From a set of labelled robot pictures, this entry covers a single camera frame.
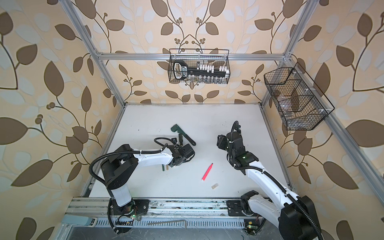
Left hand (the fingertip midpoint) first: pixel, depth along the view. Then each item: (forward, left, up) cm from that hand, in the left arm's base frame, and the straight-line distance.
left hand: (181, 157), depth 91 cm
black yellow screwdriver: (+13, +2, 0) cm, 13 cm away
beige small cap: (-16, -20, -1) cm, 25 cm away
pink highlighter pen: (-8, -16, -2) cm, 18 cm away
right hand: (+5, -24, +14) cm, 28 cm away
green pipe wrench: (+22, +6, 0) cm, 23 cm away
